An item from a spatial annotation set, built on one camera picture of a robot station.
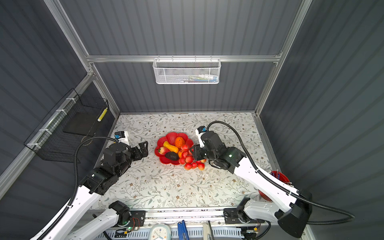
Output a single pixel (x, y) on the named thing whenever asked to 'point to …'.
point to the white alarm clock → (160, 232)
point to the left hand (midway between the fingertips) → (139, 144)
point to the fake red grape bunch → (188, 160)
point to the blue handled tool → (182, 229)
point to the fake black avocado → (172, 155)
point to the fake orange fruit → (179, 142)
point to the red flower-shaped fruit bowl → (170, 138)
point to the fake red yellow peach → (163, 150)
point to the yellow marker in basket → (102, 114)
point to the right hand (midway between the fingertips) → (194, 150)
